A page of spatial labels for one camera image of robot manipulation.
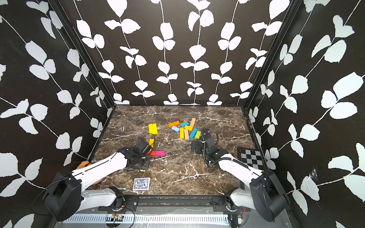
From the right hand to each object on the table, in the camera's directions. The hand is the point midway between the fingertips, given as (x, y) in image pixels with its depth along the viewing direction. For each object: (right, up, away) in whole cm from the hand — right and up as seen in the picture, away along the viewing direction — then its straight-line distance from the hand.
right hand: (196, 141), depth 88 cm
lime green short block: (+2, +3, +14) cm, 14 cm away
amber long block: (-10, +4, +14) cm, 17 cm away
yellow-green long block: (-33, -16, -6) cm, 37 cm away
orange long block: (-19, +9, +20) cm, 29 cm away
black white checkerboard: (+36, -11, +1) cm, 37 cm away
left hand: (-31, -13, -3) cm, 33 cm away
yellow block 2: (-31, +7, +17) cm, 36 cm away
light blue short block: (-15, +7, +18) cm, 24 cm away
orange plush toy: (-71, -14, -1) cm, 72 cm away
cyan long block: (-2, +3, +15) cm, 15 cm away
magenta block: (-25, -9, +7) cm, 27 cm away
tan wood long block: (-6, +3, +14) cm, 16 cm away
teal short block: (-9, +10, +20) cm, 24 cm away
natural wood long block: (-2, +12, +22) cm, 25 cm away
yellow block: (-34, +9, +20) cm, 41 cm away
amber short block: (-5, +7, +17) cm, 19 cm away
